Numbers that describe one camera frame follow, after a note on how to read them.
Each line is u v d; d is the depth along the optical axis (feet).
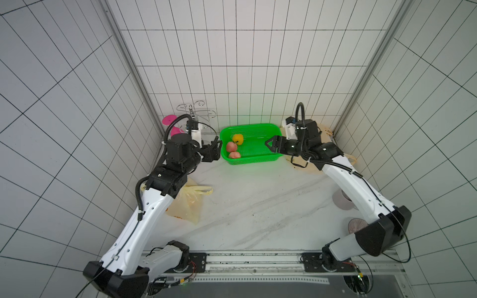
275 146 2.20
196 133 1.93
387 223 1.30
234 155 3.30
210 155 1.93
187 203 2.55
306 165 2.07
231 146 3.49
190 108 2.87
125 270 1.19
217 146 2.03
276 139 2.19
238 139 3.61
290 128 2.22
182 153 1.56
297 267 2.38
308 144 1.84
